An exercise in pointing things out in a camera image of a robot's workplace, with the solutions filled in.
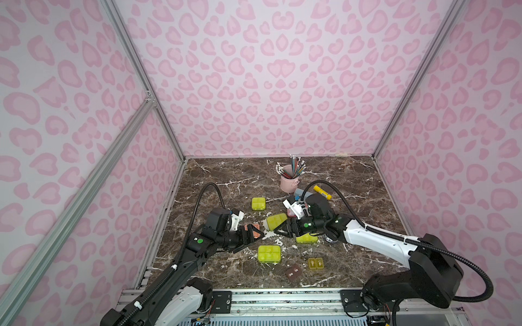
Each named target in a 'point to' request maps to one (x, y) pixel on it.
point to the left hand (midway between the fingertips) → (259, 238)
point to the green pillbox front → (269, 253)
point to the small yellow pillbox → (317, 263)
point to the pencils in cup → (298, 167)
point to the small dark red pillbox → (293, 272)
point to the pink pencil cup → (289, 185)
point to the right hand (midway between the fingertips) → (281, 231)
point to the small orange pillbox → (256, 234)
